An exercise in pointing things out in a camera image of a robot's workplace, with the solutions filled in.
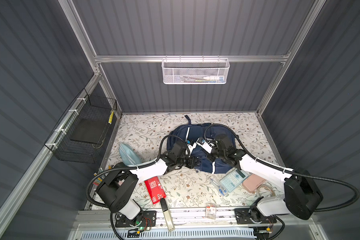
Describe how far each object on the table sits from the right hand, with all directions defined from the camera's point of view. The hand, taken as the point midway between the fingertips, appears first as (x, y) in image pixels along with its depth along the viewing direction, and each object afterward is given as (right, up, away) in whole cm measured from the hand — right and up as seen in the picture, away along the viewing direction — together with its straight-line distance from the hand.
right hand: (205, 148), depth 86 cm
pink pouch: (+26, -19, -4) cm, 32 cm away
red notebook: (-29, -24, -1) cm, 37 cm away
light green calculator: (+16, -18, -1) cm, 24 cm away
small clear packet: (+1, -30, -12) cm, 32 cm away
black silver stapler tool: (-20, -31, -13) cm, 39 cm away
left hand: (-3, -7, -1) cm, 8 cm away
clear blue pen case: (+7, -23, -4) cm, 24 cm away
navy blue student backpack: (+2, +4, -12) cm, 13 cm away
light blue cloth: (-47, -6, +6) cm, 48 cm away
